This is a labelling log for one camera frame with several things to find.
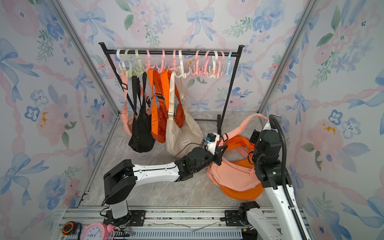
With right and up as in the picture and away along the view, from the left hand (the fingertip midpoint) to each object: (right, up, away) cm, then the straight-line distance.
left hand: (229, 146), depth 71 cm
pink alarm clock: (-61, -39, -2) cm, 72 cm away
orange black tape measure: (-73, -38, -2) cm, 82 cm away
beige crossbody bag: (-24, +3, +32) cm, 40 cm away
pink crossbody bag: (-56, +13, +17) cm, 60 cm away
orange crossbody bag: (+14, -9, +27) cm, 31 cm away
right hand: (+15, +9, -7) cm, 19 cm away
